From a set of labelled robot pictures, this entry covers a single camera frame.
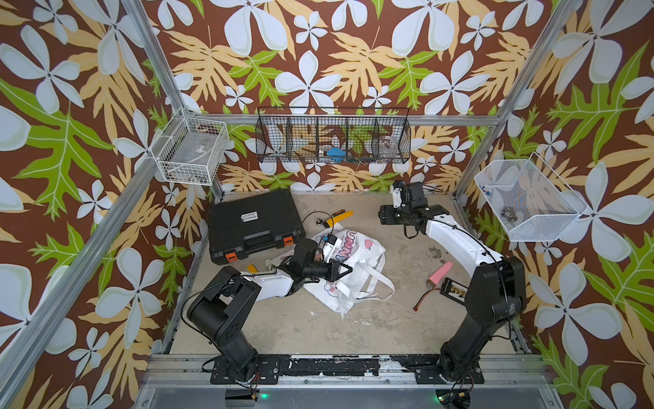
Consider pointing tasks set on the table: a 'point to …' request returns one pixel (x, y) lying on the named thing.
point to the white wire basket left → (190, 150)
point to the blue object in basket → (336, 154)
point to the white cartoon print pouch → (369, 278)
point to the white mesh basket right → (530, 202)
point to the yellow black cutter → (252, 268)
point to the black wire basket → (325, 135)
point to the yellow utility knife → (330, 222)
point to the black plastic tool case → (246, 226)
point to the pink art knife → (438, 275)
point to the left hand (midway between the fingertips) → (352, 267)
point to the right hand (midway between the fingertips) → (386, 210)
